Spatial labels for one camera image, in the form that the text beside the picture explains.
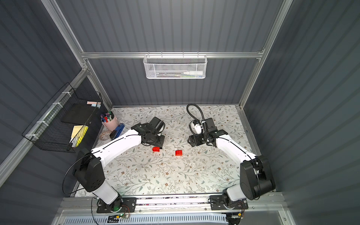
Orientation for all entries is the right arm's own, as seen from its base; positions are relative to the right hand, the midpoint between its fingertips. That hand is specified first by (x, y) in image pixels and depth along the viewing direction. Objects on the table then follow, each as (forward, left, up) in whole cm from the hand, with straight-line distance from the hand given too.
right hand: (195, 138), depth 87 cm
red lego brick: (-2, +26, -10) cm, 28 cm away
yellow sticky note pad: (-12, +55, +23) cm, 61 cm away
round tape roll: (+9, +66, -11) cm, 67 cm away
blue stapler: (+13, +56, -9) cm, 58 cm away
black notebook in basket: (+6, +67, +17) cm, 69 cm away
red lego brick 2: (-5, +11, -10) cm, 16 cm away
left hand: (-3, +21, +1) cm, 22 cm away
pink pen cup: (+14, +61, -6) cm, 63 cm away
